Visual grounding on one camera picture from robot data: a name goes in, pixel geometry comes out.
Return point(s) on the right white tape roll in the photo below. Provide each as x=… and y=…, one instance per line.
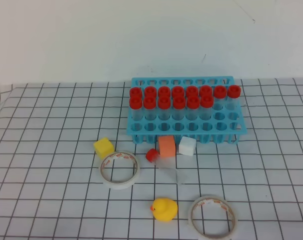
x=210, y=201

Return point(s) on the front row tube three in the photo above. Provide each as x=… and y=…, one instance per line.
x=164, y=107

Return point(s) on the row tube six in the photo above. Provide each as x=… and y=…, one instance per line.
x=205, y=90
x=205, y=109

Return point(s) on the row tube two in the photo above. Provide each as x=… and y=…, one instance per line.
x=149, y=103
x=150, y=91

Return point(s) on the back row tube eight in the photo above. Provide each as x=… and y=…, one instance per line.
x=233, y=94

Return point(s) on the orange foam cube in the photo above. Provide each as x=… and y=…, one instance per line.
x=167, y=146

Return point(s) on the back row tube six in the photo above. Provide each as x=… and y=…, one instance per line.
x=205, y=90

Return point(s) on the row tube four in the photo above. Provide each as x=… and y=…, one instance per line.
x=179, y=105
x=177, y=91

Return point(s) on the row tube one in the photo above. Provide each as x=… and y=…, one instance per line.
x=135, y=92
x=136, y=106

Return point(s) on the front row tube one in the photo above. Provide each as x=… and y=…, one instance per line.
x=136, y=106

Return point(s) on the white tape roll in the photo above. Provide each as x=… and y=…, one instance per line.
x=210, y=201
x=120, y=185

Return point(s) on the white foam cube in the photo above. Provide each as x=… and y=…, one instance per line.
x=187, y=146

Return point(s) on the back row tube three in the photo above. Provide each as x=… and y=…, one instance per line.
x=164, y=91

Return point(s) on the back row tube seven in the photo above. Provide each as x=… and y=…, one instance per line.
x=219, y=94

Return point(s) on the front row tube six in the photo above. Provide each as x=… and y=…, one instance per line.
x=205, y=109

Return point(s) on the red-capped test tube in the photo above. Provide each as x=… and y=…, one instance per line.
x=167, y=165

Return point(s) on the back row tube four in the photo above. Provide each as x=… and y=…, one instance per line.
x=177, y=91

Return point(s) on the row tube five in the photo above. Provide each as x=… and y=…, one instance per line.
x=193, y=104
x=192, y=91

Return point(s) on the front row tube five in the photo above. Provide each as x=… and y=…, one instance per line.
x=193, y=104

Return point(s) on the yellow foam cube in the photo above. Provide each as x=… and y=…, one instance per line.
x=103, y=147

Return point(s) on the yellow rubber duck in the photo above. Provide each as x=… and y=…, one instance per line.
x=164, y=209

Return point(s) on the row tube three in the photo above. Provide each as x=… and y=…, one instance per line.
x=164, y=91
x=164, y=107

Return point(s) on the front row tube four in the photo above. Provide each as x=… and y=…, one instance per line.
x=179, y=105

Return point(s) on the front row tube two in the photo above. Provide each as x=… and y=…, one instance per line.
x=149, y=103

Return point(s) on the back row tube two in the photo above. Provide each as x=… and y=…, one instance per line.
x=150, y=91

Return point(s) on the blue test tube rack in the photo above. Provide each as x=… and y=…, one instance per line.
x=224, y=125

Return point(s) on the back row tube five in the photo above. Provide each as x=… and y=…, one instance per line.
x=192, y=91

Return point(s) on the left white tape roll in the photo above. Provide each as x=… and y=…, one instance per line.
x=120, y=185

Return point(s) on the back row tube one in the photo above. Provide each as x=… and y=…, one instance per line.
x=135, y=92

